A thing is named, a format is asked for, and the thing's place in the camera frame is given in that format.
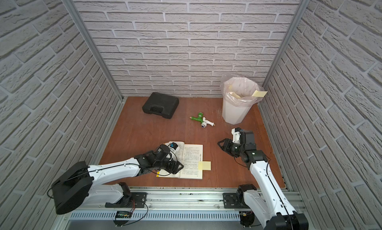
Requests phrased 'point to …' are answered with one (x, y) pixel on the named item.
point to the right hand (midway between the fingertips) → (221, 144)
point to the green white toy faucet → (203, 120)
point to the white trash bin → (233, 115)
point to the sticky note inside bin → (232, 93)
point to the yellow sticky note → (204, 165)
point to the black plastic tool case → (161, 104)
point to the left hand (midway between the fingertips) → (177, 159)
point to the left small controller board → (121, 214)
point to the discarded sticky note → (259, 93)
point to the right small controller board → (246, 218)
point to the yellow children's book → (188, 155)
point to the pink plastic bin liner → (243, 87)
